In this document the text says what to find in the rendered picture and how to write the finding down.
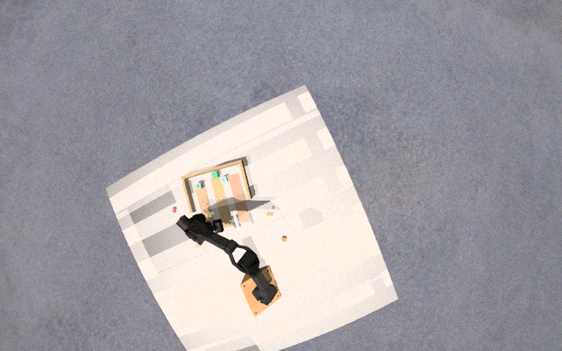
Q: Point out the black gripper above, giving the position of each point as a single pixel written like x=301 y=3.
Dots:
x=217 y=226

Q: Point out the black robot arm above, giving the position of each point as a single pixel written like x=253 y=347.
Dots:
x=197 y=229

